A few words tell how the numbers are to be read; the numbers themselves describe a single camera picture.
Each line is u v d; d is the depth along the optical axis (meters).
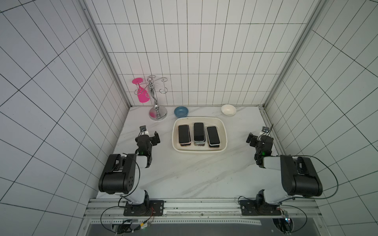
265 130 0.80
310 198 0.45
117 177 0.45
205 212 0.73
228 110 1.13
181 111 1.14
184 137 0.95
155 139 0.86
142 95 1.07
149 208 0.71
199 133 0.98
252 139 0.85
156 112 1.14
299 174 0.50
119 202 0.73
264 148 0.71
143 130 0.79
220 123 1.00
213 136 0.98
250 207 0.73
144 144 0.70
